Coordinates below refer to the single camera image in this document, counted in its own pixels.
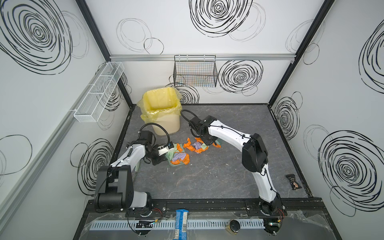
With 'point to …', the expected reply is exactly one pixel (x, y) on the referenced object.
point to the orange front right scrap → (185, 160)
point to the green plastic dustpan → (175, 149)
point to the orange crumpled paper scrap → (179, 148)
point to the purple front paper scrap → (178, 155)
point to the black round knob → (234, 225)
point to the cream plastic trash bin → (171, 123)
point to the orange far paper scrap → (217, 145)
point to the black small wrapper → (294, 184)
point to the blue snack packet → (180, 232)
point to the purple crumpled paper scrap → (197, 145)
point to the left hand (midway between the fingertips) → (164, 154)
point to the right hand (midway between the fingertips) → (211, 139)
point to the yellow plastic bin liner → (158, 101)
